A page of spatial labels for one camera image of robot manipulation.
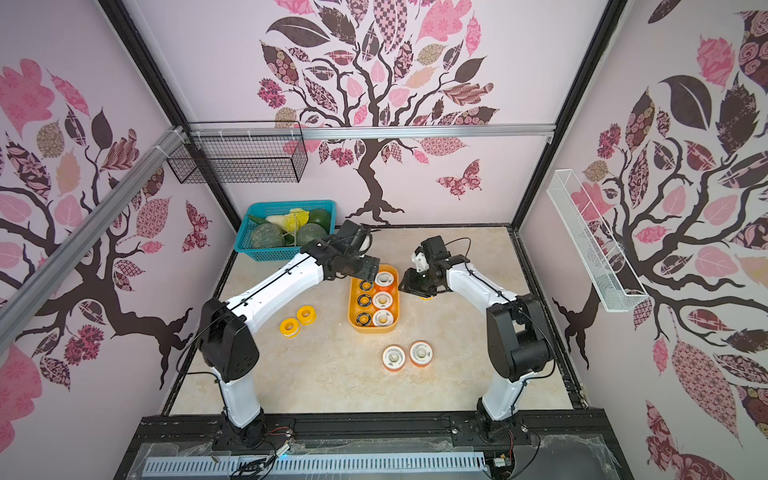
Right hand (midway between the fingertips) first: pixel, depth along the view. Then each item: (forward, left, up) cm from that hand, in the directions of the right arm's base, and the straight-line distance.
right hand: (404, 291), depth 90 cm
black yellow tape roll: (+8, +13, -8) cm, 17 cm away
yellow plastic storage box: (-1, +10, -8) cm, 12 cm away
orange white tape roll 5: (-16, -5, -9) cm, 19 cm away
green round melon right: (+24, +33, +2) cm, 41 cm away
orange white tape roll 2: (+2, +7, -8) cm, 11 cm away
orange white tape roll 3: (-5, +7, -8) cm, 12 cm away
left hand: (+3, +12, +7) cm, 15 cm away
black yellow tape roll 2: (+2, +13, -9) cm, 16 cm away
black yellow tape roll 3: (-5, +13, -8) cm, 16 cm away
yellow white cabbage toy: (+34, +42, -1) cm, 54 cm away
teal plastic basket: (+38, +57, -1) cm, 69 cm away
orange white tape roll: (+7, +6, -4) cm, 10 cm away
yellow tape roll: (-3, +32, -8) cm, 33 cm away
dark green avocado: (+36, +31, -2) cm, 47 cm away
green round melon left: (+23, +47, +3) cm, 53 cm away
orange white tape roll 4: (-17, +3, -9) cm, 20 cm away
